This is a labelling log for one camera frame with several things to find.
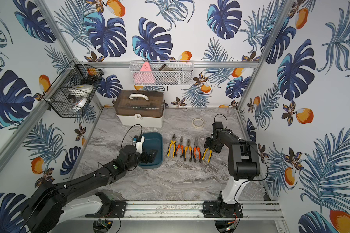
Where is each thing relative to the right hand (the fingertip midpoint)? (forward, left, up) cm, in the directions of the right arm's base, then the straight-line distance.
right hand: (210, 147), depth 97 cm
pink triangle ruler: (+29, +42, +35) cm, 62 cm away
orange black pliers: (-4, +10, 0) cm, 11 cm away
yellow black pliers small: (-5, 0, 0) cm, 5 cm away
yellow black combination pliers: (+5, +24, +1) cm, 25 cm away
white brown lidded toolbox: (+16, +46, +21) cm, 53 cm away
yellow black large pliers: (+1, +14, +1) cm, 15 cm away
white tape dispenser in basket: (+13, +77, +34) cm, 85 cm away
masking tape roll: (+23, +6, -1) cm, 23 cm away
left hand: (-9, +36, +14) cm, 39 cm away
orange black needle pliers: (+2, +20, +1) cm, 20 cm away
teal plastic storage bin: (+4, +38, +2) cm, 38 cm away
